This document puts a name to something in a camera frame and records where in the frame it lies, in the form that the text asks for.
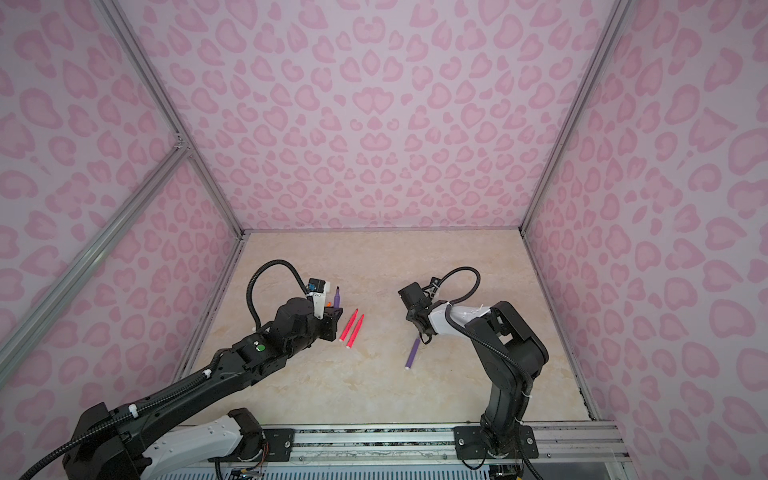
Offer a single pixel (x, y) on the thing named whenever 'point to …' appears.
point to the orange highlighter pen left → (328, 305)
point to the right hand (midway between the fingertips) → (421, 309)
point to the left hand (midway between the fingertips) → (342, 306)
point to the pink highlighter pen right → (355, 332)
